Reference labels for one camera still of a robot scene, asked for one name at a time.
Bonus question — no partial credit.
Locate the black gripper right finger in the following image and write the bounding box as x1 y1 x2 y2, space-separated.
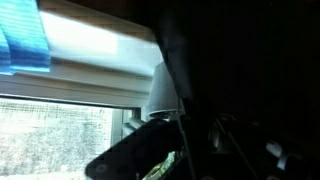
259 134 320 180

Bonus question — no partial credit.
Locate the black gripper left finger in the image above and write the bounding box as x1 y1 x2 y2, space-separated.
84 118 183 180

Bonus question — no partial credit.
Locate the white plant pot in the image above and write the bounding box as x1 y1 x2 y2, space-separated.
145 61 183 119

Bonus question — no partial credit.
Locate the white framed kitchen window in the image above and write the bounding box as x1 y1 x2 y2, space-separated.
0 9 162 180

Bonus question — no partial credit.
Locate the blue striped cloth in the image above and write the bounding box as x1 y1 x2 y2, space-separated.
0 0 52 76

